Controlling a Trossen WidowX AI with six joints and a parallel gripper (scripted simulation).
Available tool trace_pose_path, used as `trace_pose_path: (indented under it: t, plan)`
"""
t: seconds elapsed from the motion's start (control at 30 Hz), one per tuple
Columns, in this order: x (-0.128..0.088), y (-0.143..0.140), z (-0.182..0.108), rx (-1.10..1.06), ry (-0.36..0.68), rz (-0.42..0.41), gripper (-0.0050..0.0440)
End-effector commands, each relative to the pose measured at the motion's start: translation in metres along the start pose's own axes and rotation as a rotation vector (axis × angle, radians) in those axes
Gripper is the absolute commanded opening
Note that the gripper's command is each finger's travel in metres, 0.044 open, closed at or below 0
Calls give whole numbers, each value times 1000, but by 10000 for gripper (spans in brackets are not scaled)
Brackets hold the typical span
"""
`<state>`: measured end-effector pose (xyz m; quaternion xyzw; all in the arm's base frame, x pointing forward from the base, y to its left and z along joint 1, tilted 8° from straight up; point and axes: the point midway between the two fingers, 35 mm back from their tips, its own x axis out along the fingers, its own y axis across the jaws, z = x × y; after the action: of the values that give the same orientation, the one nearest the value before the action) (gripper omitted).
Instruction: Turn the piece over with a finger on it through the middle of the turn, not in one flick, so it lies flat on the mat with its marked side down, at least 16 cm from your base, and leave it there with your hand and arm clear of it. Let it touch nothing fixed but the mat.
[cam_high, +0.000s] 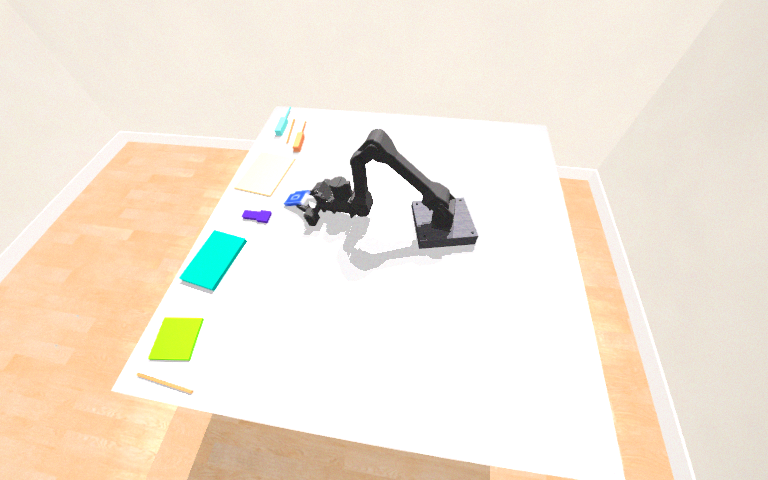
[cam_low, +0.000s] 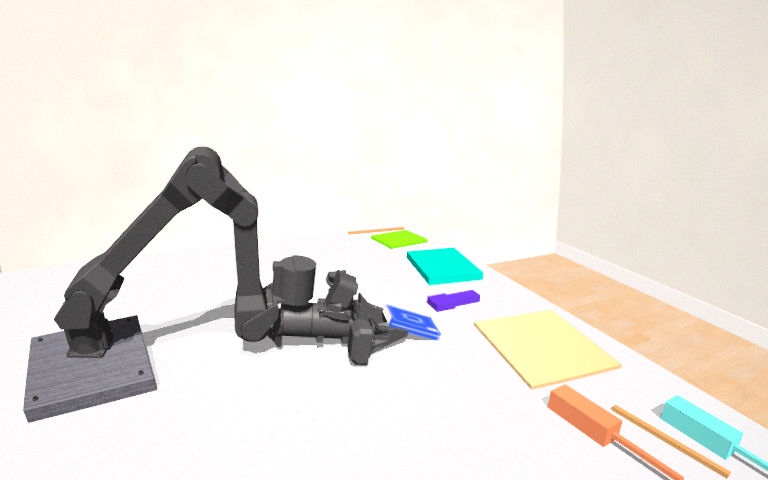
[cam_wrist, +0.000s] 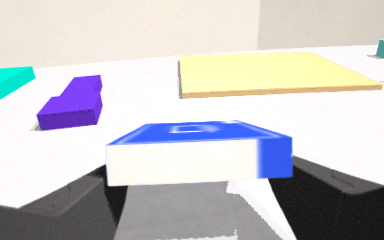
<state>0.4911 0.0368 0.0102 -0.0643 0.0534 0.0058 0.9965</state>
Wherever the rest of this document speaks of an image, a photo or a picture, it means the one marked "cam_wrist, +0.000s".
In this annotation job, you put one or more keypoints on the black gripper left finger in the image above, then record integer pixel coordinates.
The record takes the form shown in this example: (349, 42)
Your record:
(84, 209)

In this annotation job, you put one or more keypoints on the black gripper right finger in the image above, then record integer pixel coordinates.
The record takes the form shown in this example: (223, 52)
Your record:
(320, 203)

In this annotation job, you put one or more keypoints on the purple stepped block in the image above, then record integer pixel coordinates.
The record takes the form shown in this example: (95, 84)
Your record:
(79, 105)

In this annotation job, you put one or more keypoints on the cyan flat rectangular slab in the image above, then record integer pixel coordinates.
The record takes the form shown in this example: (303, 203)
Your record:
(12, 79)

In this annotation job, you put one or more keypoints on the pale yellow flat mat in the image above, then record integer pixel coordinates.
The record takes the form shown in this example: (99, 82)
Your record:
(265, 74)

